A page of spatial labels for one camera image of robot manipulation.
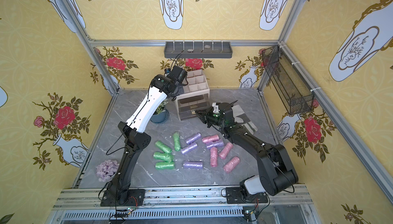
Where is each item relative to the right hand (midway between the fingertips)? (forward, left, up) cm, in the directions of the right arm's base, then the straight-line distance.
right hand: (193, 114), depth 80 cm
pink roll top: (-4, -10, -19) cm, 22 cm away
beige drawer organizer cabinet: (+13, -1, +1) cm, 13 cm away
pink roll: (-19, -21, -19) cm, 34 cm away
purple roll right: (-7, -15, -19) cm, 25 cm away
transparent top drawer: (+11, +4, -7) cm, 13 cm away
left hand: (+14, +9, +3) cm, 17 cm away
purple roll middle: (-11, +2, -19) cm, 22 cm away
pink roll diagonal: (-11, -18, -20) cm, 29 cm away
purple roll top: (-4, +1, -19) cm, 20 cm away
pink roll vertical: (-15, -12, -19) cm, 27 cm away
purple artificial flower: (-26, +41, -10) cm, 49 cm away
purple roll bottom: (-20, +1, -18) cm, 27 cm away
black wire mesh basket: (+15, -57, 0) cm, 59 cm away
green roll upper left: (-11, +17, -18) cm, 27 cm away
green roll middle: (-17, +16, -17) cm, 29 cm away
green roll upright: (-5, +11, -19) cm, 22 cm away
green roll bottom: (-21, +15, -18) cm, 31 cm away
